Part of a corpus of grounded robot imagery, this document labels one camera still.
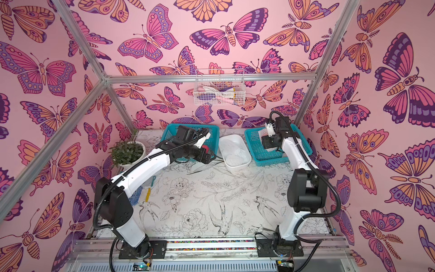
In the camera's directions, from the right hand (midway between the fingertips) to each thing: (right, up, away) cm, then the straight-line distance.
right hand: (272, 139), depth 92 cm
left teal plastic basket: (-61, +6, +18) cm, 64 cm away
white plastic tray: (-22, -13, +5) cm, 26 cm away
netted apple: (-34, -4, -20) cm, 40 cm away
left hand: (-32, -7, -10) cm, 34 cm away
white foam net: (-20, -5, +19) cm, 28 cm away
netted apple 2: (-6, +4, -2) cm, 7 cm away
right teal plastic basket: (-3, -11, +14) cm, 18 cm away
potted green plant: (-76, -8, -7) cm, 77 cm away
